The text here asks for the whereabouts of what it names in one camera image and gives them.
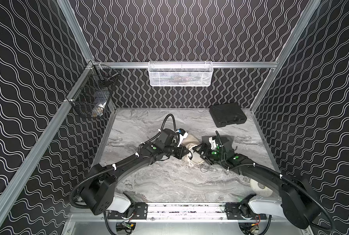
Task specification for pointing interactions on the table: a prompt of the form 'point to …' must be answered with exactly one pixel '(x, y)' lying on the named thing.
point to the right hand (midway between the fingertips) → (196, 151)
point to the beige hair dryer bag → (189, 142)
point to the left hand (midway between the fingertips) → (189, 149)
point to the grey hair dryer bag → (226, 141)
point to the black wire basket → (89, 95)
